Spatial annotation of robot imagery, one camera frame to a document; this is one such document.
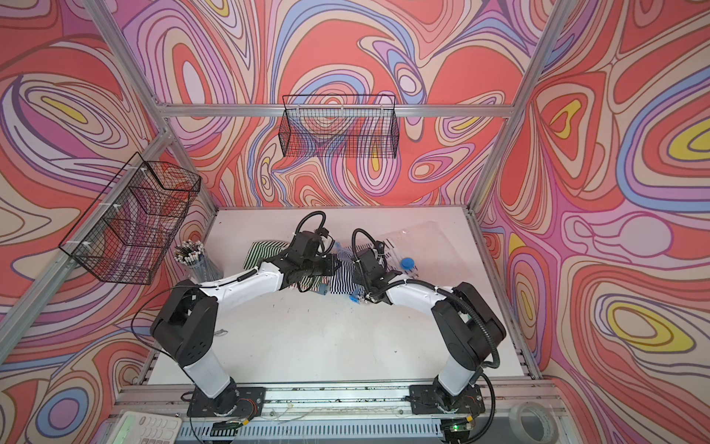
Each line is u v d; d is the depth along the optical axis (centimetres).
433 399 73
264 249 99
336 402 75
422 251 106
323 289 93
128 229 69
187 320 47
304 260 70
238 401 72
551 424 68
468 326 46
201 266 88
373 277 69
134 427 68
